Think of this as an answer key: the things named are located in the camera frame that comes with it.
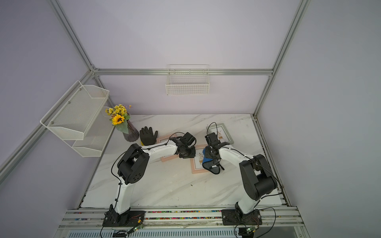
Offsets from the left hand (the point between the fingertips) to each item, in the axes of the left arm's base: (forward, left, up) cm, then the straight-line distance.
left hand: (192, 156), depth 96 cm
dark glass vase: (+14, +42, +5) cm, 44 cm away
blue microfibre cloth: (-8, -11, +3) cm, 14 cm away
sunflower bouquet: (+13, +43, +24) cm, 51 cm away
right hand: (0, -12, +1) cm, 12 cm away
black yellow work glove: (+16, +34, 0) cm, 37 cm away
